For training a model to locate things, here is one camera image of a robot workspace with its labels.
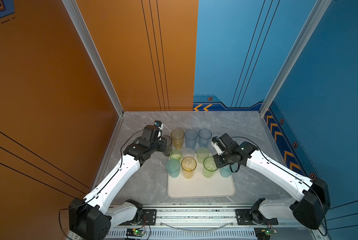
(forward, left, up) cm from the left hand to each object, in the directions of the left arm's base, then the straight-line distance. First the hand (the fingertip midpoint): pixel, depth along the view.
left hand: (163, 138), depth 80 cm
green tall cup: (-15, -24, -3) cm, 28 cm away
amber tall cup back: (-12, -14, -7) cm, 19 cm away
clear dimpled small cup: (0, -14, -15) cm, 20 cm away
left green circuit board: (-40, +11, -21) cm, 46 cm away
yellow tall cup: (+12, -7, -12) cm, 18 cm away
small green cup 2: (0, -23, -15) cm, 27 cm away
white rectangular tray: (-17, -21, -24) cm, 36 cm away
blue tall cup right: (+10, -24, -10) cm, 28 cm away
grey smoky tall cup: (+4, -2, -9) cm, 10 cm away
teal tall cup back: (-8, -5, -17) cm, 20 cm away
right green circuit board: (-39, -52, -19) cm, 68 cm away
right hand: (-9, -28, -7) cm, 30 cm away
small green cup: (0, -6, -17) cm, 18 cm away
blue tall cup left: (+7, -15, -7) cm, 18 cm away
